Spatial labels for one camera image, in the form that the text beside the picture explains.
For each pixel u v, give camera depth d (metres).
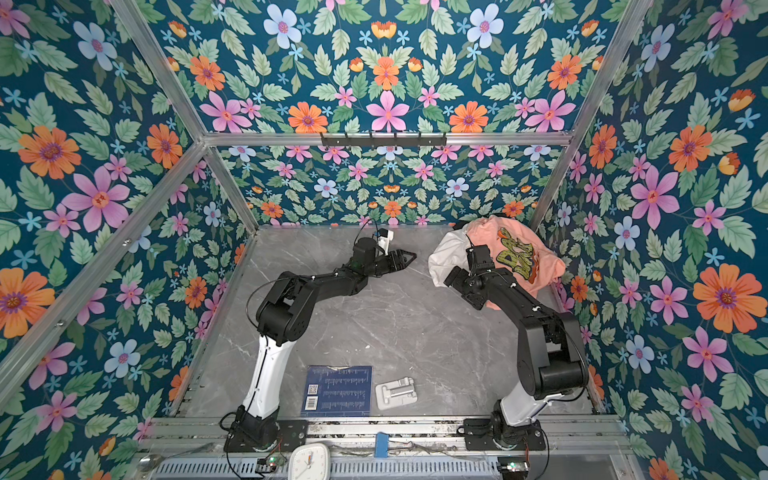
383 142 0.93
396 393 0.78
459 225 1.18
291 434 0.74
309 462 0.68
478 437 0.73
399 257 0.91
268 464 0.71
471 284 0.67
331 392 0.80
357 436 0.75
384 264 0.90
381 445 0.72
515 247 1.06
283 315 0.59
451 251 1.10
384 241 0.93
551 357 0.45
